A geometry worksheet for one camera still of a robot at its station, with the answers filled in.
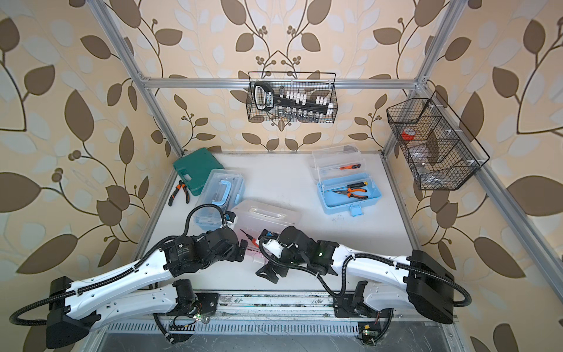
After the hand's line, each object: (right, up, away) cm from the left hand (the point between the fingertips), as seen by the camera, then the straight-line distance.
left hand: (235, 240), depth 75 cm
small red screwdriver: (+5, -1, +5) cm, 7 cm away
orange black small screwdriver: (+48, +27, +27) cm, 61 cm away
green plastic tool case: (-29, +26, +33) cm, 51 cm away
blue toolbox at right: (+45, +18, +27) cm, 55 cm away
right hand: (+10, -6, -2) cm, 12 cm away
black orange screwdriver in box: (+50, +18, +26) cm, 59 cm away
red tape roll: (+63, +38, +5) cm, 74 cm away
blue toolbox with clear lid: (-10, +18, +18) cm, 27 cm away
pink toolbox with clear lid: (+6, +8, 0) cm, 10 cm away
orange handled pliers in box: (+47, +15, +26) cm, 56 cm away
